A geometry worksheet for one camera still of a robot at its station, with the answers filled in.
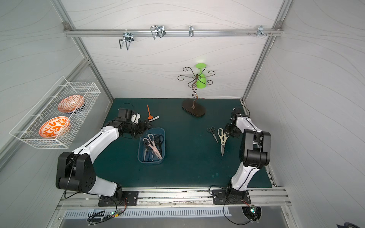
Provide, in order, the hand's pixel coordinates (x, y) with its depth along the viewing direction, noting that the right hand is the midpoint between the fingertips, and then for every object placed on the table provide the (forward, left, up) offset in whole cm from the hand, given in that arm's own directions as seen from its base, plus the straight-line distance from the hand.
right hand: (230, 132), depth 95 cm
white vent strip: (-46, +39, -4) cm, 61 cm away
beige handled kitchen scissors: (-4, +5, 0) cm, 6 cm away
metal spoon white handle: (+12, +56, -2) cm, 57 cm away
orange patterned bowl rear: (-5, +89, +31) cm, 95 cm away
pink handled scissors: (-12, +52, -1) cm, 53 cm away
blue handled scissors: (-18, +53, -2) cm, 56 cm away
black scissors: (-8, +48, 0) cm, 49 cm away
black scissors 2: (-9, +57, 0) cm, 58 cm away
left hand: (-6, +52, +11) cm, 54 cm away
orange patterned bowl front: (-20, +88, +31) cm, 96 cm away
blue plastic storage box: (-15, +58, 0) cm, 60 cm away
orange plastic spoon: (+13, +59, -2) cm, 61 cm away
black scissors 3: (+4, +12, -4) cm, 13 cm away
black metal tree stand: (+21, +21, -2) cm, 30 cm away
